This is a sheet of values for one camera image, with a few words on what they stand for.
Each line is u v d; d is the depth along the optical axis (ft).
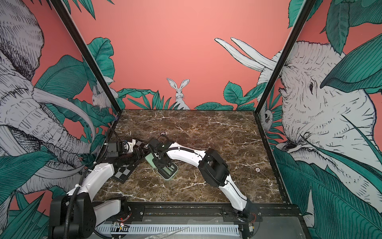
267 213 2.49
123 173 2.75
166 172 2.84
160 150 2.13
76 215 1.32
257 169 2.96
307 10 2.30
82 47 2.73
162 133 3.52
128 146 2.44
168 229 2.30
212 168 1.72
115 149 2.20
